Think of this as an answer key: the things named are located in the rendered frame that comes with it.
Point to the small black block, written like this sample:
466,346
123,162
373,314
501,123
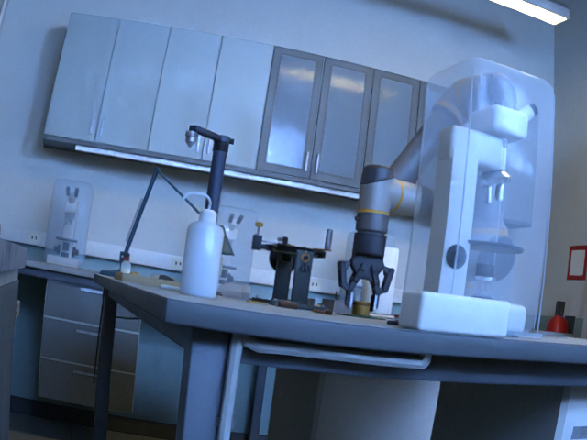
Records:
572,324

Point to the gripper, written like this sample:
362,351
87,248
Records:
369,247

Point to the clear microscope dust cover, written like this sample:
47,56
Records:
541,206

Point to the small covered white microscope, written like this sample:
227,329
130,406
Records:
236,243
69,224

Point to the small red-capped white bottle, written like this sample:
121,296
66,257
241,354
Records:
124,266

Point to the red cone-shaped object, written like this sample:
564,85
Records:
558,323

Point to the grey lab table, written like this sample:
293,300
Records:
284,323

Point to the red-framed wall sign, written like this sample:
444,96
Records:
578,262

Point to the tan wooden edge rack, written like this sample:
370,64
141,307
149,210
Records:
126,276

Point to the large white microscope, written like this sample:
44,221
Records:
463,229

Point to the dark boom stand with lens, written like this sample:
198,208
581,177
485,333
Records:
217,169

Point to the grey drawer counter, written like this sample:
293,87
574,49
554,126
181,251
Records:
69,339

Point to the white wash bottle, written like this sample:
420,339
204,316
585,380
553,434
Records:
201,256

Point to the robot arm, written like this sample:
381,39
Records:
406,158

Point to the cream cylinder on bench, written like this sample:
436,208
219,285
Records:
362,304

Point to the grey wall cabinet unit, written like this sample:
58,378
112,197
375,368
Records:
183,96

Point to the white box container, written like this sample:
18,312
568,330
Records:
393,275

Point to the dark universal stage body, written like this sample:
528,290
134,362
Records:
293,270

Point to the grey cabinet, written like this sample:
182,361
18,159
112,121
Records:
8,321

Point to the ceiling light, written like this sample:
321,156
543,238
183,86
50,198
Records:
532,8

